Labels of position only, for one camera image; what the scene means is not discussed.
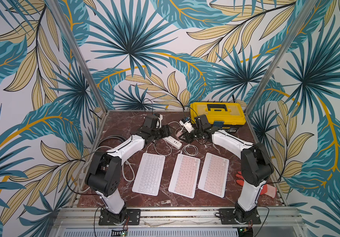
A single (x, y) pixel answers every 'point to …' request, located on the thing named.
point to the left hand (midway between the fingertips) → (171, 132)
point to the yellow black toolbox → (232, 113)
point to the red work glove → (268, 190)
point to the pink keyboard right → (213, 177)
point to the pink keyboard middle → (185, 176)
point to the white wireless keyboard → (148, 177)
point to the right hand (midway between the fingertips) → (181, 135)
